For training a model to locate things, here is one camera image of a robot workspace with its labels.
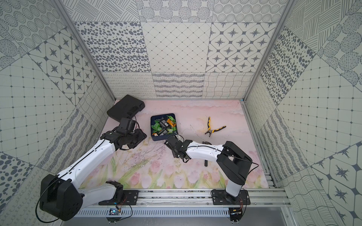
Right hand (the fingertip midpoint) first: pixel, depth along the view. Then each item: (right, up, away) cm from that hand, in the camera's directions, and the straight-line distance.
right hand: (180, 148), depth 88 cm
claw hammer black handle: (+16, -8, -2) cm, 18 cm away
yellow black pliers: (+22, +9, +12) cm, 27 cm away
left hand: (-22, +10, -5) cm, 24 cm away
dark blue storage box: (-13, +13, +10) cm, 21 cm away
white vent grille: (-12, -28, -18) cm, 36 cm away
